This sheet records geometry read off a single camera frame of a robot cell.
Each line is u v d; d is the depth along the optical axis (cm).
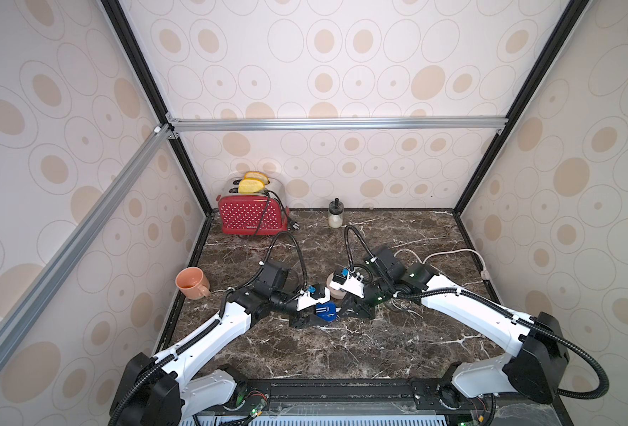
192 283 90
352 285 65
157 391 39
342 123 88
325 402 73
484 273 98
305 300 64
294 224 113
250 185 103
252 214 103
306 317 67
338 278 65
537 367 39
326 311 71
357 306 64
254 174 106
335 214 108
